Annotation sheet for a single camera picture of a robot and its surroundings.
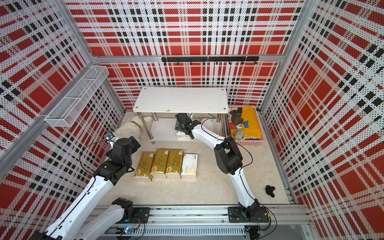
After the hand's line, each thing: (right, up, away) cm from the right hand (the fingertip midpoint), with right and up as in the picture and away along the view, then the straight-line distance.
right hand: (187, 124), depth 97 cm
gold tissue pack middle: (-15, -21, -12) cm, 28 cm away
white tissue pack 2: (-3, -7, -4) cm, 9 cm away
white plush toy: (-39, -4, +1) cm, 40 cm away
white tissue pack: (+3, -25, -11) cm, 28 cm away
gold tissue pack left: (-23, -27, -16) cm, 38 cm away
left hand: (-29, -10, -20) cm, 36 cm away
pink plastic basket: (+48, -12, -1) cm, 49 cm away
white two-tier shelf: (-13, +8, -22) cm, 27 cm away
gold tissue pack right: (-6, -23, -13) cm, 27 cm away
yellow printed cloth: (+43, -1, +3) cm, 43 cm away
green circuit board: (-26, -50, -27) cm, 63 cm away
